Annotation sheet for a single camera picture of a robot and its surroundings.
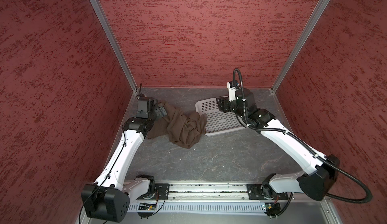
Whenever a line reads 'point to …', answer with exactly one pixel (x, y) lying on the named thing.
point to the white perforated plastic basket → (218, 122)
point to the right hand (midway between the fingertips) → (220, 100)
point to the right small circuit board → (272, 209)
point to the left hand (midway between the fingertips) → (156, 113)
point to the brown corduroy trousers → (185, 129)
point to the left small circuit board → (142, 207)
